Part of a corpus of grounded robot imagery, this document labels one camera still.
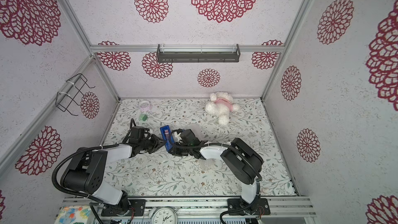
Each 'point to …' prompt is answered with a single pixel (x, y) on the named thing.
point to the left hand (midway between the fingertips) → (166, 141)
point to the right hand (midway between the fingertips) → (166, 151)
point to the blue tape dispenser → (165, 131)
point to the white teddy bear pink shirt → (222, 106)
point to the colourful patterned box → (73, 214)
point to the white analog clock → (165, 215)
